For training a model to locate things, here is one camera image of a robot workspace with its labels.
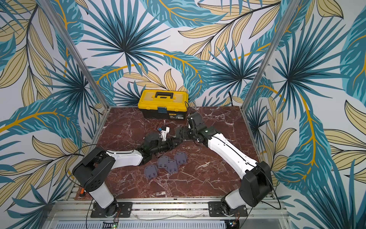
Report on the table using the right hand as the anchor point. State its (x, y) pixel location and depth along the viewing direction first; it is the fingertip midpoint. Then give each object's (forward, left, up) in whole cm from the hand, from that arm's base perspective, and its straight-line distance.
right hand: (184, 131), depth 82 cm
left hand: (-5, +2, -6) cm, 7 cm away
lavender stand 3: (-13, +8, -19) cm, 24 cm away
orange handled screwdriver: (-27, +56, -16) cm, 64 cm away
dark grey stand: (-4, +5, -2) cm, 7 cm away
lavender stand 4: (-7, +3, -20) cm, 21 cm away
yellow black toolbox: (+26, +14, -3) cm, 30 cm away
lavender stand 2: (-11, +14, -17) cm, 24 cm away
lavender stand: (-15, +21, -19) cm, 32 cm away
